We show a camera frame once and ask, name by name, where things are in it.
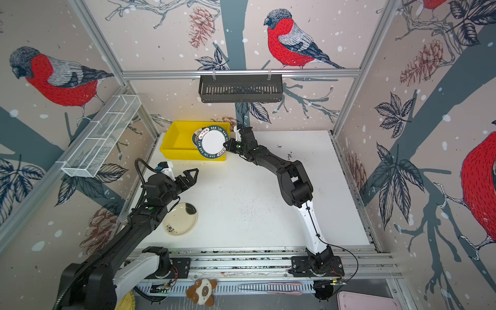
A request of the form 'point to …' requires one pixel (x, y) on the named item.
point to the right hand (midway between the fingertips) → (223, 146)
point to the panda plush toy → (201, 292)
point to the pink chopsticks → (264, 288)
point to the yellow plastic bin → (178, 144)
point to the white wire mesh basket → (101, 136)
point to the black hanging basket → (241, 88)
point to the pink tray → (352, 301)
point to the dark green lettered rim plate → (209, 141)
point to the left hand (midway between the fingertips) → (191, 173)
